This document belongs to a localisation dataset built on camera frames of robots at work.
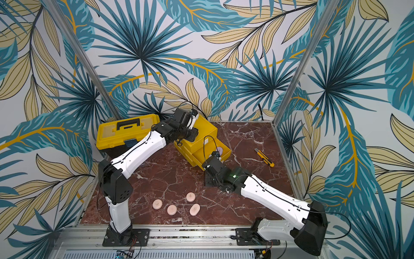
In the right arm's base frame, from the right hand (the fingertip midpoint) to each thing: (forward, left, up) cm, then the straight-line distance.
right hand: (207, 176), depth 75 cm
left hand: (+21, +6, +6) cm, 23 cm away
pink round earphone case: (-4, +9, -14) cm, 18 cm away
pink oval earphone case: (-10, +7, -14) cm, 19 cm away
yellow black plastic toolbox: (+26, +53, +1) cm, 59 cm away
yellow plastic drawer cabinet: (+24, 0, +6) cm, 24 cm away
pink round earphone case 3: (-10, +18, -15) cm, 25 cm away
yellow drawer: (+15, +3, -5) cm, 17 cm away
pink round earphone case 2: (-7, +26, -15) cm, 30 cm away
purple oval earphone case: (+19, -8, -6) cm, 22 cm away
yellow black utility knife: (+19, -36, -16) cm, 44 cm away
